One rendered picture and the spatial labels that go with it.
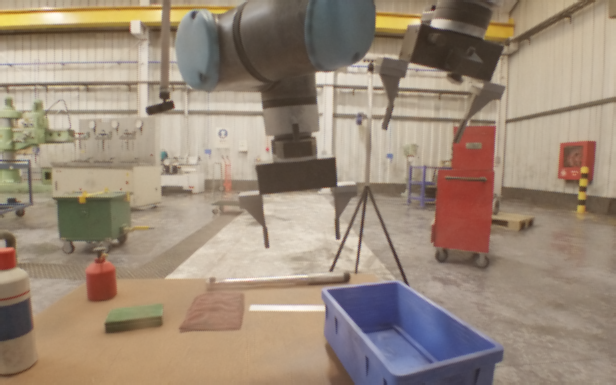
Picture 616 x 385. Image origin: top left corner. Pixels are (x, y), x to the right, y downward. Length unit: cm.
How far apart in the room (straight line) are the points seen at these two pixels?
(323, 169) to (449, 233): 251
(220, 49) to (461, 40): 31
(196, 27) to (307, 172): 26
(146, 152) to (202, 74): 612
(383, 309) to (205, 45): 65
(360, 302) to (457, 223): 227
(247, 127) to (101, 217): 768
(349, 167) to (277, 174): 986
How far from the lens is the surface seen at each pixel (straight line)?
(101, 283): 101
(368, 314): 76
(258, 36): 32
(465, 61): 44
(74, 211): 338
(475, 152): 290
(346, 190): 51
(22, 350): 78
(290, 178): 49
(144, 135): 652
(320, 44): 29
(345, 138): 1035
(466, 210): 291
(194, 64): 38
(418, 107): 1114
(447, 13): 48
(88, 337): 85
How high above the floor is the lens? 86
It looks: 5 degrees down
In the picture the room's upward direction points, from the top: 1 degrees clockwise
